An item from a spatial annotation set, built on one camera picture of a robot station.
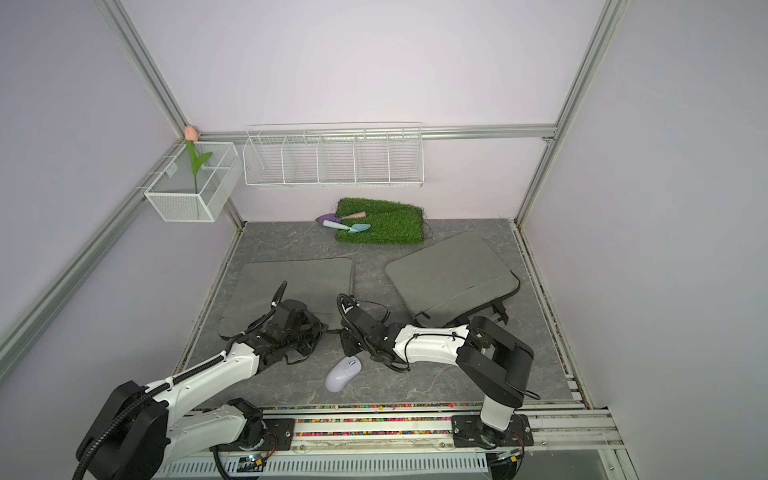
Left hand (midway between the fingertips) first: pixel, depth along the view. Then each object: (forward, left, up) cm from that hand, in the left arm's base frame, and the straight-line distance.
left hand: (331, 326), depth 86 cm
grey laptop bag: (+18, +5, -4) cm, 19 cm away
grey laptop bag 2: (+15, -40, -3) cm, 43 cm away
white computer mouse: (-12, -4, -3) cm, 13 cm away
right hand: (-2, -4, 0) cm, 4 cm away
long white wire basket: (+49, -2, +25) cm, 55 cm away
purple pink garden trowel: (+49, +3, -4) cm, 49 cm away
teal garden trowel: (+43, -7, -4) cm, 43 cm away
